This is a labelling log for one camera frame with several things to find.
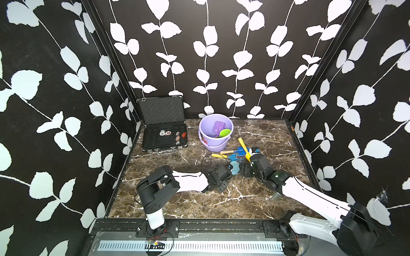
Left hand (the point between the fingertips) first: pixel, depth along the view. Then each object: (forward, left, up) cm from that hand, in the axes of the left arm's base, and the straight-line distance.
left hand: (223, 178), depth 89 cm
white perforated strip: (-31, +16, -1) cm, 35 cm away
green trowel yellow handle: (+26, -3, +9) cm, 28 cm away
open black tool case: (+40, +39, -1) cm, 55 cm away
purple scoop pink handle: (+33, +1, +9) cm, 34 cm away
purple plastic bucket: (+19, +8, +15) cm, 25 cm away
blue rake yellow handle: (+15, -8, -2) cm, 17 cm away
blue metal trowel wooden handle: (+19, -13, -1) cm, 23 cm away
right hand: (+4, -10, +11) cm, 16 cm away
